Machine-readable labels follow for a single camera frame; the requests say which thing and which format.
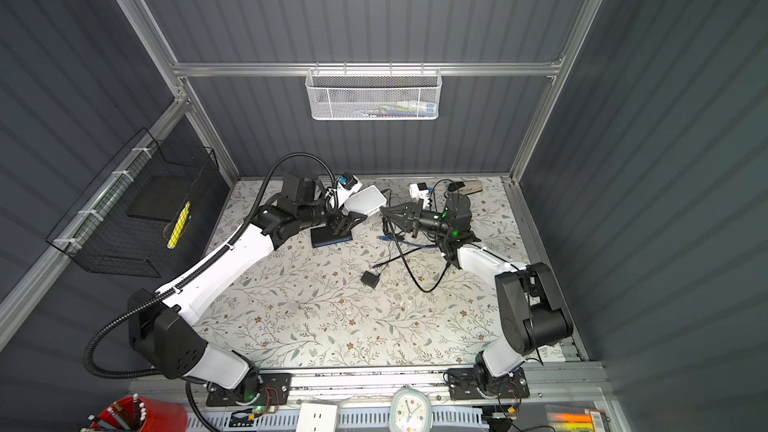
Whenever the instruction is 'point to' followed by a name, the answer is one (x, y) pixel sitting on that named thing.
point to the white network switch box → (366, 201)
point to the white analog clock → (410, 411)
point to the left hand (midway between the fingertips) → (361, 209)
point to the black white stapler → (466, 187)
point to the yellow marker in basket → (178, 226)
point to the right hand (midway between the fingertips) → (386, 218)
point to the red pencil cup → (142, 414)
